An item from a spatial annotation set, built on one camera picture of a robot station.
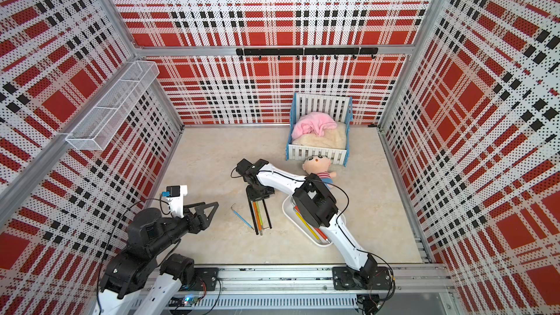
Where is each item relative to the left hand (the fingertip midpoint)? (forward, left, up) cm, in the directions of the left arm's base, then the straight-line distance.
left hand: (215, 204), depth 69 cm
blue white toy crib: (+55, -49, -8) cm, 74 cm away
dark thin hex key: (+5, -14, -21) cm, 26 cm away
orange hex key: (+3, -10, -22) cm, 24 cm away
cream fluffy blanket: (+40, -45, -14) cm, 62 cm away
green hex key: (+5, -11, -21) cm, 24 cm away
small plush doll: (+25, -37, -14) cm, 47 cm away
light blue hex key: (+5, -1, -22) cm, 23 cm away
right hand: (+13, -13, -20) cm, 28 cm away
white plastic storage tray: (+3, -24, -16) cm, 29 cm away
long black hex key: (-3, -11, -21) cm, 24 cm away
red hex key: (-3, -36, -19) cm, 41 cm away
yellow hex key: (0, -31, -21) cm, 37 cm away
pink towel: (+43, -34, -5) cm, 55 cm away
